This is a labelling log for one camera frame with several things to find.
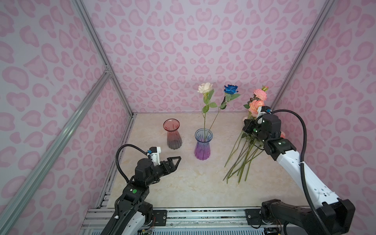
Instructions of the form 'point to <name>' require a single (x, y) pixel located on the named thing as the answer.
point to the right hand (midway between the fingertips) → (244, 118)
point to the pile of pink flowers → (246, 148)
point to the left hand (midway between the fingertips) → (177, 158)
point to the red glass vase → (174, 140)
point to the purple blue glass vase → (203, 136)
